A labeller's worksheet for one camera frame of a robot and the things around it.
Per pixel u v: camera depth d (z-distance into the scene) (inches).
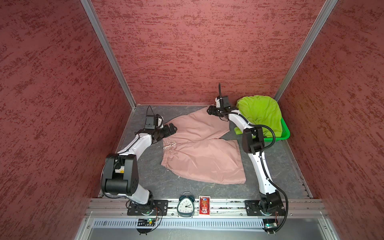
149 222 27.7
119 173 17.7
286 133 37.9
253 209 29.1
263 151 27.3
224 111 34.1
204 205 29.1
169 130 32.0
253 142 27.0
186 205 28.0
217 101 40.5
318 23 30.0
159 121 30.5
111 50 34.6
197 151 36.4
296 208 29.9
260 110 44.5
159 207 29.1
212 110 39.5
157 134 30.5
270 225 27.7
